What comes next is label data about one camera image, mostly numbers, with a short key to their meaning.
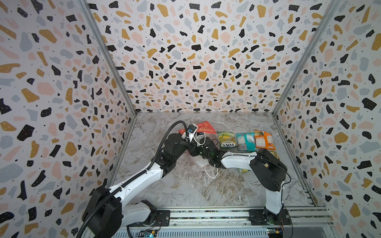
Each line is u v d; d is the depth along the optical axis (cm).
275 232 72
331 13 73
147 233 70
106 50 85
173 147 58
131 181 46
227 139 103
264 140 103
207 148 69
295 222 73
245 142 100
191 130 65
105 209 39
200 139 73
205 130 78
